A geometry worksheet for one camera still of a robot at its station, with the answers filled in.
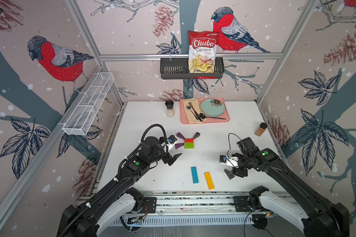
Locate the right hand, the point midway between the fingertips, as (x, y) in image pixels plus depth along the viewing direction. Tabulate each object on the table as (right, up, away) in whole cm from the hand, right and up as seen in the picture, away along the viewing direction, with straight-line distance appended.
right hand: (231, 162), depth 80 cm
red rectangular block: (-23, +9, +18) cm, 31 cm away
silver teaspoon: (-22, +32, +36) cm, 53 cm away
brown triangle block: (-18, +12, +18) cm, 28 cm away
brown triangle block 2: (0, -8, +1) cm, 8 cm away
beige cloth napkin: (-16, +35, +38) cm, 55 cm away
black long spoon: (-12, +25, +31) cm, 41 cm away
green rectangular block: (-23, +6, +16) cm, 29 cm away
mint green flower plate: (-3, +33, +37) cm, 50 cm away
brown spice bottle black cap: (+25, +16, +16) cm, 33 cm away
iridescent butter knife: (-16, +28, +34) cm, 47 cm away
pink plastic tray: (+5, +26, +33) cm, 42 cm away
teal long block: (-20, -8, +4) cm, 22 cm away
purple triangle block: (-29, +12, +18) cm, 36 cm away
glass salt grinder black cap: (-37, +30, +29) cm, 55 cm away
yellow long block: (-12, -11, +2) cm, 16 cm away
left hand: (-30, +11, -3) cm, 32 cm away
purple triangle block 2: (-30, +7, +14) cm, 34 cm away
